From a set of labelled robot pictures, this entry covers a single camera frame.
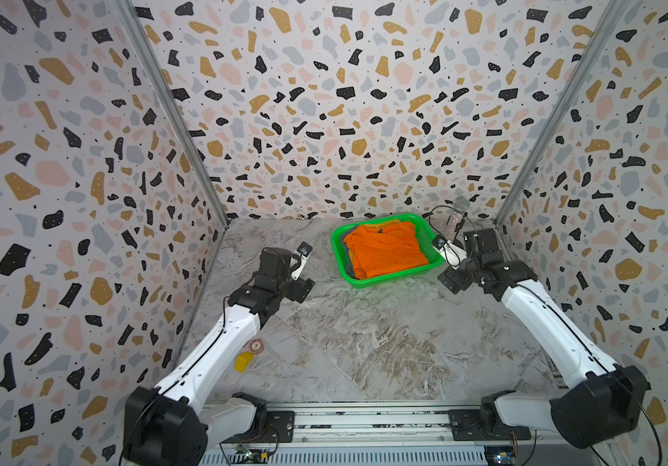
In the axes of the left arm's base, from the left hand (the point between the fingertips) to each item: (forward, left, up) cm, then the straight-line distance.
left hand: (293, 268), depth 82 cm
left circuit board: (-42, +7, -20) cm, 47 cm away
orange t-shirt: (+17, -27, -12) cm, 34 cm away
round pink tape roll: (-15, +12, -18) cm, 26 cm away
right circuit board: (-42, -53, -21) cm, 71 cm away
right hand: (+1, -47, +1) cm, 48 cm away
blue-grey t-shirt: (+13, -16, -16) cm, 26 cm away
